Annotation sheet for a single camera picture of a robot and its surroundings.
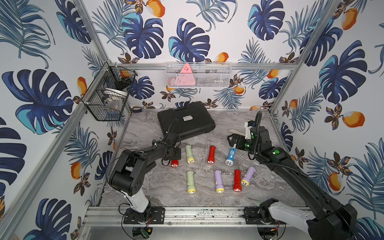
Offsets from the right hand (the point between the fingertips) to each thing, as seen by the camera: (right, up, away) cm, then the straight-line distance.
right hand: (235, 137), depth 79 cm
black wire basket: (-74, +24, +11) cm, 78 cm away
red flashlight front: (+2, -27, +3) cm, 27 cm away
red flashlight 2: (-11, -13, +15) cm, 22 cm away
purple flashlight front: (-8, -27, +2) cm, 28 cm away
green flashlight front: (-23, -28, +1) cm, 36 cm away
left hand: (-33, -11, +15) cm, 38 cm away
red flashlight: (-33, -17, +11) cm, 38 cm away
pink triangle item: (-27, +35, +12) cm, 46 cm away
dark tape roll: (-68, +20, +42) cm, 82 cm away
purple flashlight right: (+7, -25, +4) cm, 26 cm away
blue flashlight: (+1, -13, +13) cm, 19 cm away
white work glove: (+8, +2, +26) cm, 28 cm away
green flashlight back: (-24, -14, +12) cm, 30 cm away
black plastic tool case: (-26, +10, +27) cm, 38 cm away
